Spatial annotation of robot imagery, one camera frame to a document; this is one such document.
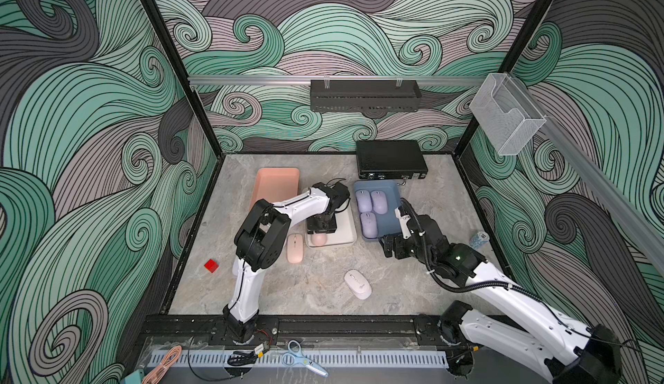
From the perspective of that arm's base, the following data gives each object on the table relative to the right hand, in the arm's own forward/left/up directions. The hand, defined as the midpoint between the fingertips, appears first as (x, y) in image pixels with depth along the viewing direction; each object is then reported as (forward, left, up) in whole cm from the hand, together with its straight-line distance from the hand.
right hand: (389, 237), depth 78 cm
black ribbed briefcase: (+44, -10, -11) cm, 47 cm away
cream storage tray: (+7, +13, -11) cm, 19 cm away
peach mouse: (+2, +31, -11) cm, 33 cm away
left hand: (+9, +21, -11) cm, 25 cm away
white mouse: (-12, +36, +23) cm, 45 cm away
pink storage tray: (+32, +42, -13) cm, 55 cm away
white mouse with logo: (-11, +10, -11) cm, 18 cm away
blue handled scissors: (-29, +28, -13) cm, 42 cm away
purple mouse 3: (+21, +5, -11) cm, 24 cm away
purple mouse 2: (+21, -2, -11) cm, 24 cm away
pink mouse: (+5, +22, -11) cm, 25 cm away
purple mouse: (+9, +4, -11) cm, 15 cm away
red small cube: (-4, +58, -11) cm, 59 cm away
